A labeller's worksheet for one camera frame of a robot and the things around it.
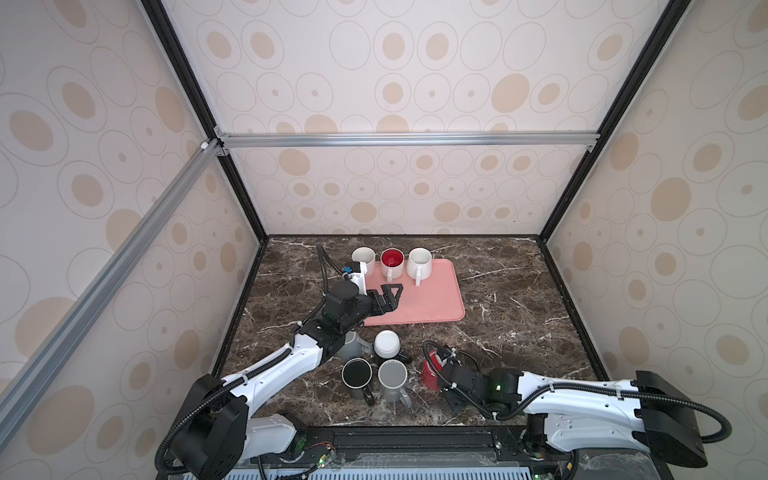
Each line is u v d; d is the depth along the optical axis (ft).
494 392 1.86
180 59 2.44
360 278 2.38
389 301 2.33
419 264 3.29
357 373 2.51
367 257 3.38
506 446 2.39
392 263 3.49
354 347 2.75
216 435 1.31
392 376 2.45
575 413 1.59
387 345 2.69
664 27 2.29
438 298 3.47
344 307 1.96
